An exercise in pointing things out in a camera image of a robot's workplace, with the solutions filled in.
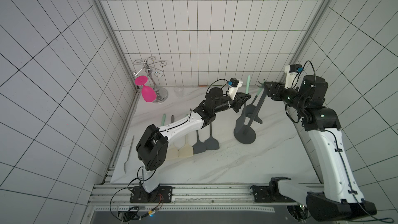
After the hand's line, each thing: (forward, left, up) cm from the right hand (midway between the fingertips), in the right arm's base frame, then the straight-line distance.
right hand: (270, 82), depth 67 cm
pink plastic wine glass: (+10, +65, -23) cm, 70 cm away
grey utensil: (-13, +24, -39) cm, 48 cm away
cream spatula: (-19, +46, -38) cm, 63 cm away
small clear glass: (+25, +50, -35) cm, 66 cm away
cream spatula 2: (-19, +38, -37) cm, 56 cm away
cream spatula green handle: (+2, +57, -39) cm, 69 cm away
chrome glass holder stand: (+24, +63, -38) cm, 77 cm away
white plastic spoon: (-28, +71, -37) cm, 85 cm away
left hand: (-3, +8, -8) cm, 12 cm away
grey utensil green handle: (-16, +31, -38) cm, 52 cm away
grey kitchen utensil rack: (-5, +4, -40) cm, 40 cm away
